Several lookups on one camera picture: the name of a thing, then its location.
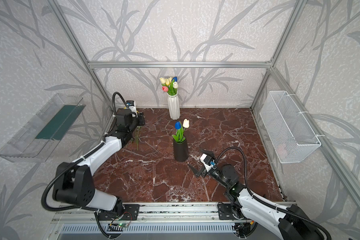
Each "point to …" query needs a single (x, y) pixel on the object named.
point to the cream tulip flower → (186, 124)
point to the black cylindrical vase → (181, 151)
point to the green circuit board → (121, 225)
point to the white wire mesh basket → (291, 138)
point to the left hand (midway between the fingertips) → (142, 107)
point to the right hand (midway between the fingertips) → (195, 152)
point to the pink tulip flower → (165, 88)
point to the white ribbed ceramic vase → (174, 106)
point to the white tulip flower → (175, 85)
